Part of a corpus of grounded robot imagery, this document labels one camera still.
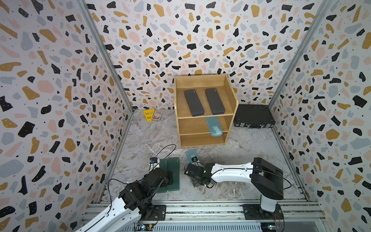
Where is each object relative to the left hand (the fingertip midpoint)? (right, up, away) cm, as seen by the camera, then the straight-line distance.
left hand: (168, 174), depth 78 cm
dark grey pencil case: (+15, +38, +2) cm, 40 cm away
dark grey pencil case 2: (+27, +39, +5) cm, 47 cm away
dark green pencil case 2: (+1, 0, +15) cm, 15 cm away
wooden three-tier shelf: (+14, +23, +11) cm, 29 cm away
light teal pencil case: (+11, +7, +19) cm, 23 cm away
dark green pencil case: (-5, +1, +12) cm, 13 cm away
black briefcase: (+63, +33, +40) cm, 82 cm away
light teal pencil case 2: (+26, +26, +10) cm, 38 cm away
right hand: (+16, -6, +8) cm, 19 cm away
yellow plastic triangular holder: (-23, +34, +40) cm, 57 cm away
